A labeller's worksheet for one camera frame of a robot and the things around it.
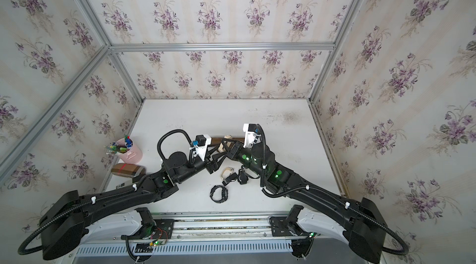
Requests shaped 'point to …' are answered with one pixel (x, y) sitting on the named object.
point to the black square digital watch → (242, 177)
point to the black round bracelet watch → (224, 193)
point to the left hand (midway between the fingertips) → (225, 148)
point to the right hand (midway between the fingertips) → (223, 142)
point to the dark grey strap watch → (232, 178)
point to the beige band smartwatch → (226, 172)
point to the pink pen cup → (125, 149)
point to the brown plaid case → (127, 169)
